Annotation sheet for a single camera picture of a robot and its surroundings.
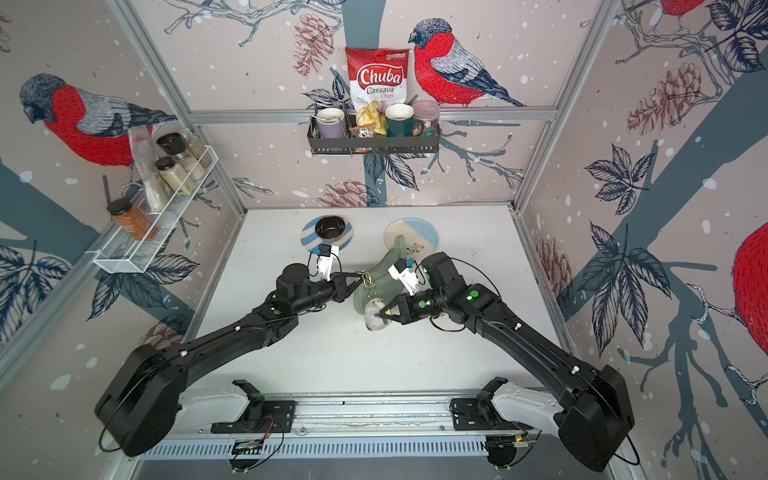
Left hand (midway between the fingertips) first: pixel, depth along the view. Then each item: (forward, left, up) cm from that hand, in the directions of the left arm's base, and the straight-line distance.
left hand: (368, 272), depth 77 cm
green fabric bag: (+3, -2, -10) cm, 10 cm away
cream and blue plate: (+30, -17, -21) cm, 40 cm away
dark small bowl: (+31, +18, -19) cm, 40 cm away
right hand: (-10, -4, -1) cm, 11 cm away
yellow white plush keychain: (-13, -2, 0) cm, 13 cm away
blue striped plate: (+28, +25, -21) cm, 43 cm away
